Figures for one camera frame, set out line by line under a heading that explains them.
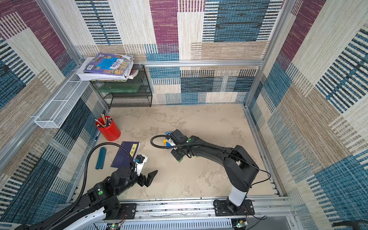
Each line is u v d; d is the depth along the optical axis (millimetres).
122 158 919
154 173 717
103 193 550
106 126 897
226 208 659
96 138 1064
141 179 666
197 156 597
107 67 795
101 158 896
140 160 646
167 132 1030
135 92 945
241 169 453
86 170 582
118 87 943
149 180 682
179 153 769
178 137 675
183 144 607
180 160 910
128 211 732
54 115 703
